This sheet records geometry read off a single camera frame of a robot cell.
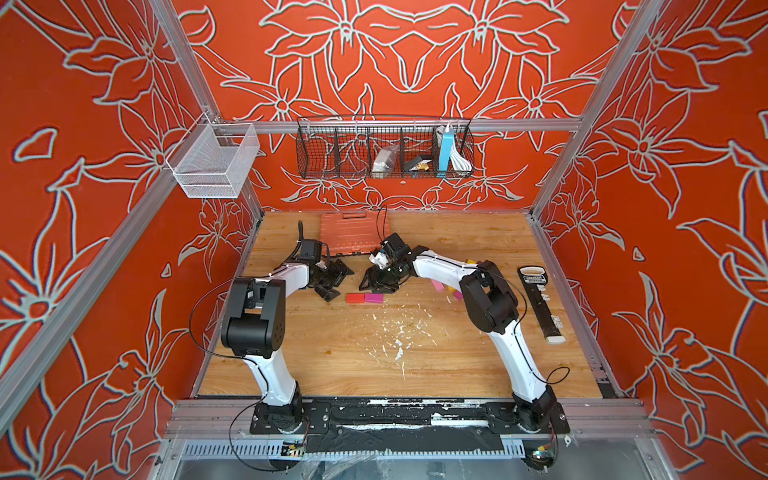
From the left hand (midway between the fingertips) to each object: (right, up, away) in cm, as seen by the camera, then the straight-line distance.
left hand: (349, 277), depth 97 cm
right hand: (+4, -3, -4) cm, 6 cm away
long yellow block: (+43, +5, +11) cm, 45 cm away
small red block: (+2, -6, -2) cm, 7 cm away
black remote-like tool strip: (+62, -1, +1) cm, 62 cm away
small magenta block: (+8, -7, -2) cm, 11 cm away
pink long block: (+24, +2, -28) cm, 37 cm away
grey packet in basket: (+11, +38, -5) cm, 40 cm away
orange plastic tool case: (0, +15, +9) cm, 18 cm away
